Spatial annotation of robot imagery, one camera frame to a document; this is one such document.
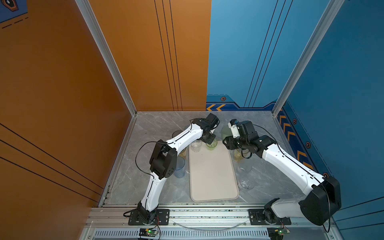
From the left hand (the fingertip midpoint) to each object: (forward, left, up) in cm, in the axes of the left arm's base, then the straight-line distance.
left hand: (208, 137), depth 94 cm
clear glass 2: (-16, -21, -4) cm, 27 cm away
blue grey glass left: (-22, +16, +1) cm, 27 cm away
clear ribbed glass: (-25, -22, -9) cm, 34 cm away
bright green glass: (-8, -2, +3) cm, 8 cm away
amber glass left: (-10, +15, -3) cm, 19 cm away
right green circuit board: (-48, -31, -9) cm, 58 cm away
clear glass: (-2, +8, -7) cm, 10 cm away
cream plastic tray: (-20, -3, -11) cm, 23 cm away
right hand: (-8, -9, +9) cm, 15 cm away
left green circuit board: (-48, +30, -11) cm, 58 cm away
